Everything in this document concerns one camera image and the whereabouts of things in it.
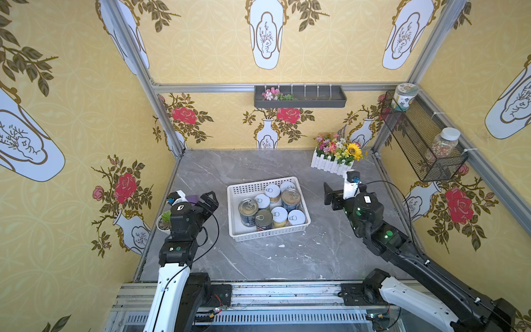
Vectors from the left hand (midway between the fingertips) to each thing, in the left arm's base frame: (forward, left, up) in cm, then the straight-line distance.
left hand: (199, 199), depth 77 cm
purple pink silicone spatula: (-5, -1, +9) cm, 10 cm away
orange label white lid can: (+12, -29, -15) cm, 34 cm away
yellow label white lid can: (-1, -31, -13) cm, 33 cm away
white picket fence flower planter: (+26, -59, -4) cm, 64 cm away
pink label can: (+15, -35, -14) cm, 41 cm away
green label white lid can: (+7, -24, -14) cm, 29 cm away
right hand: (+2, -52, +8) cm, 52 cm away
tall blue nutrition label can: (+1, -18, -9) cm, 20 cm away
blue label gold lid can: (+5, -36, -11) cm, 38 cm away
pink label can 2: (-2, -38, -13) cm, 40 cm away
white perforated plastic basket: (+14, -12, -18) cm, 25 cm away
